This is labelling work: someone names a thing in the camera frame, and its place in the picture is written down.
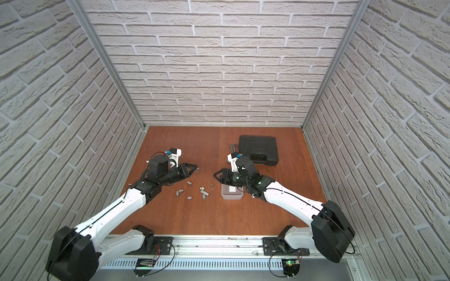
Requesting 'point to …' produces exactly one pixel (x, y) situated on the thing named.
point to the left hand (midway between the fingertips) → (199, 164)
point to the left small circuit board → (143, 266)
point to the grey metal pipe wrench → (232, 148)
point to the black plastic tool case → (262, 149)
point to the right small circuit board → (291, 267)
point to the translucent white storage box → (231, 192)
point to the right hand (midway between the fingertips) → (218, 175)
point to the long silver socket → (205, 192)
